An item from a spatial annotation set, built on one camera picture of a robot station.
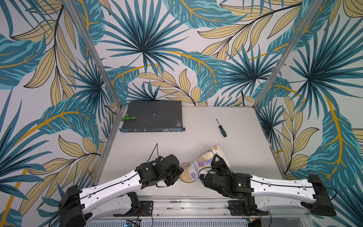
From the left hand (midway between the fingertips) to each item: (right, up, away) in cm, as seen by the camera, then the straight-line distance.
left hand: (183, 174), depth 73 cm
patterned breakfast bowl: (+2, -4, +7) cm, 9 cm away
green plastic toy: (-41, +30, +31) cm, 60 cm away
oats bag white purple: (+11, +7, +2) cm, 13 cm away
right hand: (+16, +8, -2) cm, 18 cm away
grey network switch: (-20, +31, +35) cm, 51 cm away
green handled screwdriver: (+29, +19, +29) cm, 45 cm away
